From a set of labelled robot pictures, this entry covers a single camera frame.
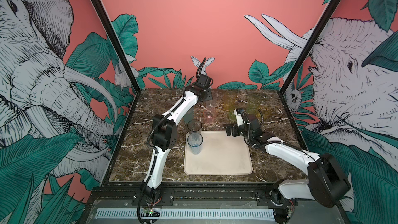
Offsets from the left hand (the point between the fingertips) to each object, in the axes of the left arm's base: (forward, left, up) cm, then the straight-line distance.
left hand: (208, 92), depth 94 cm
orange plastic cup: (+2, -15, -11) cm, 18 cm away
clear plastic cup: (+3, -3, -16) cm, 16 cm away
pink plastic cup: (-6, -1, -16) cm, 18 cm away
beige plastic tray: (-32, -6, -18) cm, 38 cm away
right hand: (-19, -10, -4) cm, 22 cm away
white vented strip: (-60, +13, -18) cm, 64 cm away
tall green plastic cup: (-1, -31, -11) cm, 33 cm away
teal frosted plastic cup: (-7, +13, -14) cm, 20 cm away
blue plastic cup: (-26, +9, -13) cm, 30 cm away
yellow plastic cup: (-6, -39, -15) cm, 42 cm away
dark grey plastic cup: (-20, +9, -7) cm, 23 cm away
